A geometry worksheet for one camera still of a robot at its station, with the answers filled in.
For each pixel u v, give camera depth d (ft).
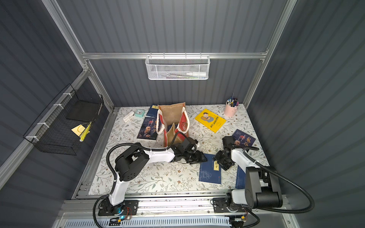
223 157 2.47
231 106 3.47
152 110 3.85
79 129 2.42
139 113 3.75
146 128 3.45
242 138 3.25
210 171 2.81
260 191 1.39
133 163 1.77
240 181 2.66
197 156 2.60
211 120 3.66
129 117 3.66
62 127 2.39
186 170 2.85
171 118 3.32
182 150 2.42
